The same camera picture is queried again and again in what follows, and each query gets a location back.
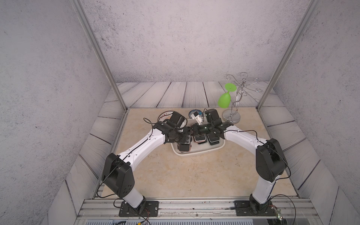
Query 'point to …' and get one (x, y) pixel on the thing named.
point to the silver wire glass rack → (233, 115)
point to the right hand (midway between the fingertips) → (186, 133)
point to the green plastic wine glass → (224, 99)
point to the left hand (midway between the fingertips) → (188, 139)
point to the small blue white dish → (193, 111)
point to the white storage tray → (199, 145)
